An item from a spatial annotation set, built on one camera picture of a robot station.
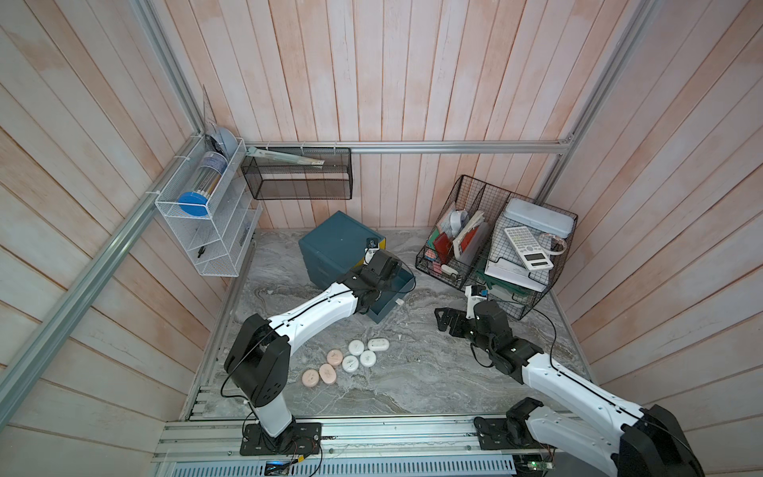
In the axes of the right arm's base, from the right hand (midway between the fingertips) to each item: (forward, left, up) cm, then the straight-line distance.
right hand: (446, 310), depth 85 cm
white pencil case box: (+28, -31, +11) cm, 44 cm away
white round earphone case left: (-13, +28, -8) cm, 32 cm away
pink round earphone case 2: (-18, +39, -8) cm, 43 cm away
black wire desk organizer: (+17, -17, +9) cm, 26 cm away
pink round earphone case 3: (-17, +34, -8) cm, 39 cm away
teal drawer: (+1, +17, +3) cm, 18 cm away
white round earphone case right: (-11, +23, -9) cm, 27 cm away
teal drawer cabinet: (+13, +33, +12) cm, 37 cm away
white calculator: (+15, -24, +10) cm, 31 cm away
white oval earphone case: (-7, +20, -9) cm, 23 cm away
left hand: (+9, +21, +5) cm, 23 cm away
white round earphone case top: (-8, +27, -9) cm, 29 cm away
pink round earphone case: (-11, +33, -9) cm, 36 cm away
